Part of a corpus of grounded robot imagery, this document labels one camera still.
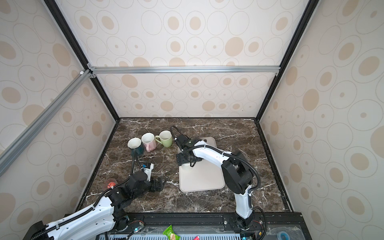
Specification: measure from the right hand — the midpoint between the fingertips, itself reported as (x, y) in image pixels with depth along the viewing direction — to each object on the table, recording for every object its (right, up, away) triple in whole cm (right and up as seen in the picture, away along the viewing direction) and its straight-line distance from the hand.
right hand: (186, 160), depth 90 cm
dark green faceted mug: (-33, +10, +5) cm, 35 cm away
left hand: (-12, -8, -9) cm, 17 cm away
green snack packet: (-6, -29, -22) cm, 37 cm away
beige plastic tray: (+11, -8, -3) cm, 14 cm away
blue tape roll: (+46, -32, -20) cm, 60 cm away
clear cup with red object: (-41, -11, -9) cm, 43 cm away
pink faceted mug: (-25, +13, +6) cm, 29 cm away
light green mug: (-14, +13, +6) cm, 20 cm away
